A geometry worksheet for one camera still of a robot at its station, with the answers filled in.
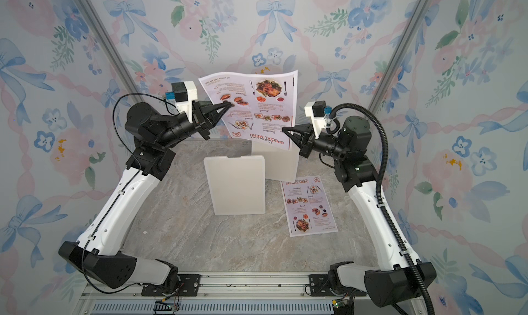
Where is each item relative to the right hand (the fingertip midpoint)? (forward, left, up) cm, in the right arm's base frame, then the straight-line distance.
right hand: (286, 128), depth 60 cm
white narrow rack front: (-1, +18, -29) cm, 34 cm away
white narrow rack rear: (+16, 0, -38) cm, 41 cm away
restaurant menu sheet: (-2, -12, -47) cm, 48 cm away
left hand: (-1, +15, +9) cm, 18 cm away
